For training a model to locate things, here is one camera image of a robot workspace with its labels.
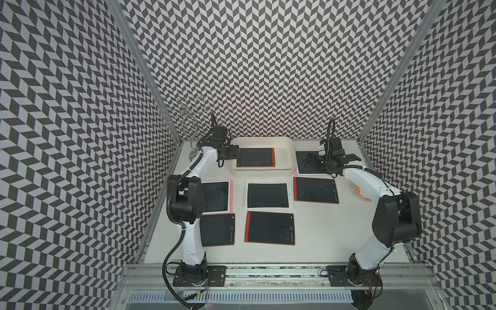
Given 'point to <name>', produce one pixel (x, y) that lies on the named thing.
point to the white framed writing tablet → (268, 195)
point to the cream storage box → (285, 150)
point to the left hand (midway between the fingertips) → (231, 154)
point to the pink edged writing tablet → (218, 197)
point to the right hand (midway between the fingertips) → (310, 166)
